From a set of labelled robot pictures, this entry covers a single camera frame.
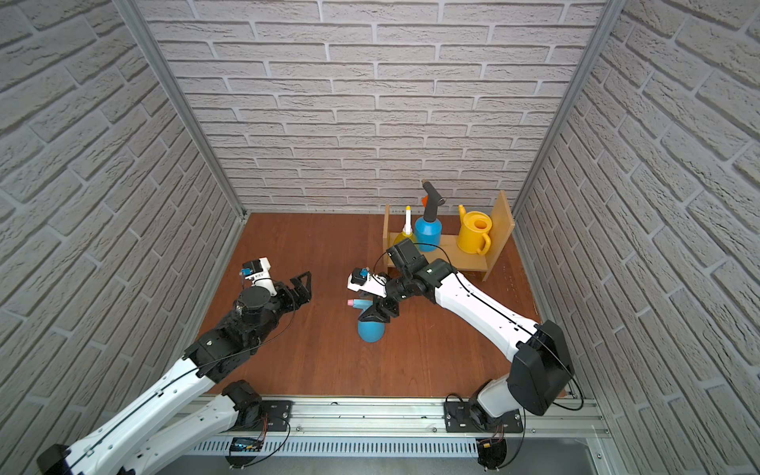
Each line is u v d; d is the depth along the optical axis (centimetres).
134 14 70
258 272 62
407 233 85
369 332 83
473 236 91
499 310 47
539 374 41
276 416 73
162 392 45
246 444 72
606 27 71
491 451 70
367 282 63
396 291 65
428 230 93
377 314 65
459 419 74
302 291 65
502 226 85
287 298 64
